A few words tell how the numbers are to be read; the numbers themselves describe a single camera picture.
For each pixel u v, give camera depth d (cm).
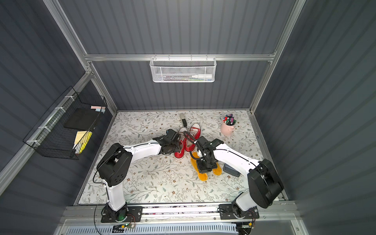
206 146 68
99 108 84
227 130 102
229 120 97
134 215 73
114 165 50
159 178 86
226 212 73
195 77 91
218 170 87
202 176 79
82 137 63
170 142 75
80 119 77
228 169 85
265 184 42
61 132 71
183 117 115
